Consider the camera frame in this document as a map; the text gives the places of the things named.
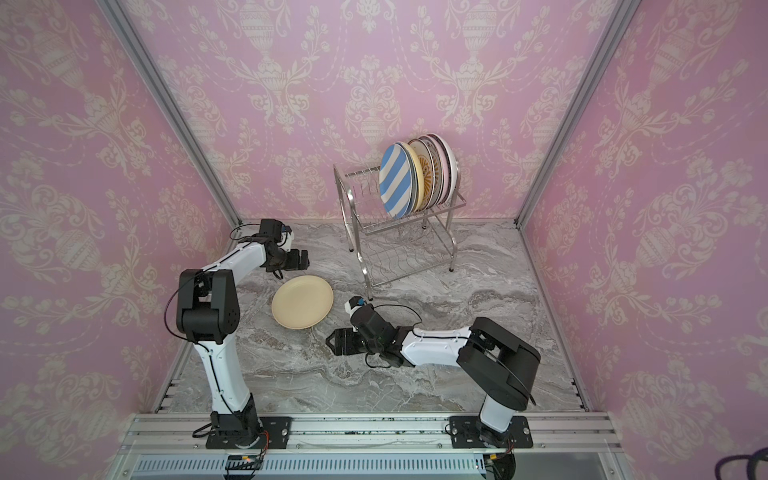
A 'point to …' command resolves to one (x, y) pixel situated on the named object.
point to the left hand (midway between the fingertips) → (296, 262)
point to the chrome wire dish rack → (390, 247)
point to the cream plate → (302, 302)
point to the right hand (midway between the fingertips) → (335, 341)
